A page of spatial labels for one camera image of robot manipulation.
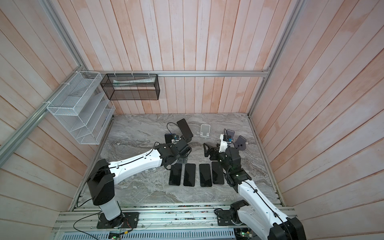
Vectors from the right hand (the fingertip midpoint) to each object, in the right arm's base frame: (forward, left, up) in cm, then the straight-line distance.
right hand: (210, 144), depth 80 cm
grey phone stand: (+10, -22, -14) cm, 28 cm away
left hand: (-5, +19, -8) cm, 21 cm away
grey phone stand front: (+16, -16, -11) cm, 25 cm away
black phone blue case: (+7, +24, -3) cm, 25 cm away
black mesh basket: (+45, +55, +6) cm, 71 cm away
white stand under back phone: (+22, +1, -15) cm, 27 cm away
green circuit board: (-39, -16, -19) cm, 46 cm away
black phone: (+18, +15, -10) cm, 26 cm away
